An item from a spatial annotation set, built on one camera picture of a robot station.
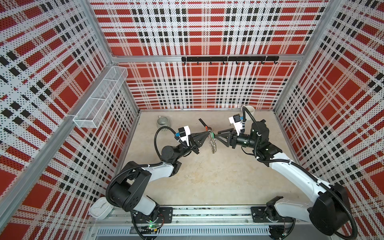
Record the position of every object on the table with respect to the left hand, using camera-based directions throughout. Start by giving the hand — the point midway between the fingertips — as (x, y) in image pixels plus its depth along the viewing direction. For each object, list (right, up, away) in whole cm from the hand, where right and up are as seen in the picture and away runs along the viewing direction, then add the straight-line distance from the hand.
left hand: (211, 132), depth 68 cm
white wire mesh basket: (-70, +14, +22) cm, 75 cm away
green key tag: (+1, -1, +1) cm, 2 cm away
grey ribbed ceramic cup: (-33, +6, +43) cm, 55 cm away
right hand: (+4, -1, +3) cm, 5 cm away
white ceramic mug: (+34, +14, +43) cm, 57 cm away
